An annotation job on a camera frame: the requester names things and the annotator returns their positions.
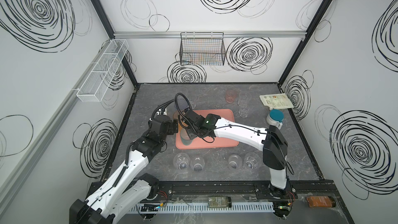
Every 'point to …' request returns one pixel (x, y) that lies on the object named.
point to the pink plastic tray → (218, 141)
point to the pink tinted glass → (230, 96)
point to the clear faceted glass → (193, 104)
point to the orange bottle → (321, 201)
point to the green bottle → (219, 201)
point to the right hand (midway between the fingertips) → (189, 131)
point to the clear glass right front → (243, 108)
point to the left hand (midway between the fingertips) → (167, 119)
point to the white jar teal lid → (275, 118)
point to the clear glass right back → (245, 96)
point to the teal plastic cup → (185, 139)
